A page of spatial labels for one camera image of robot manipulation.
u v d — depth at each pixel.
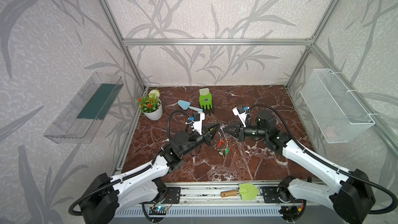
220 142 0.69
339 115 0.63
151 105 0.91
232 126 0.66
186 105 1.09
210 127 0.65
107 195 0.40
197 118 0.61
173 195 0.73
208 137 0.61
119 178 0.44
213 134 0.67
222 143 0.69
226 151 0.75
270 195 0.73
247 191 0.74
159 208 0.71
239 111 0.64
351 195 0.38
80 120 0.65
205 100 1.12
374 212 0.42
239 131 0.63
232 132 0.69
